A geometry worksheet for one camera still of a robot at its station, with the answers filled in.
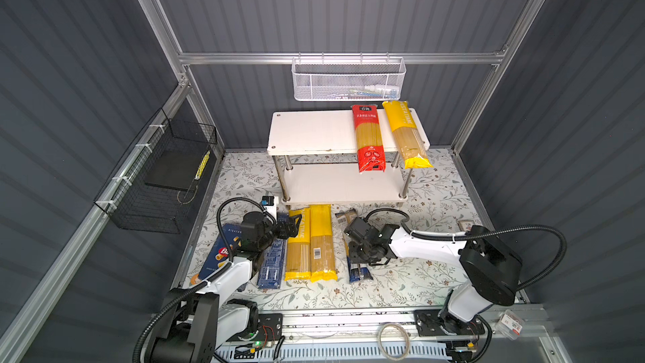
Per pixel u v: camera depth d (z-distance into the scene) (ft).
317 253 2.84
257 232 2.21
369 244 2.12
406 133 2.42
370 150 2.23
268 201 2.47
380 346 2.29
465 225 3.07
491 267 1.47
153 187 2.35
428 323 2.41
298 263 2.76
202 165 2.57
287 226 2.53
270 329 2.37
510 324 2.37
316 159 3.89
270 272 2.65
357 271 2.65
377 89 2.99
